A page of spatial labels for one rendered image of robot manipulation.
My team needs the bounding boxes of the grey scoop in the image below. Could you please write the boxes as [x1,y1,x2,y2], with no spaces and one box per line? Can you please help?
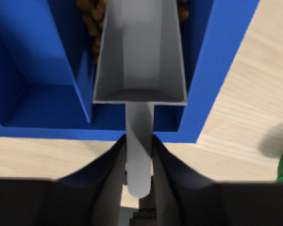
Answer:
[92,0,188,198]

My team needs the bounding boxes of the blue divided box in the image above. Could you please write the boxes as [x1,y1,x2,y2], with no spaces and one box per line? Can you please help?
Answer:
[0,0,260,143]

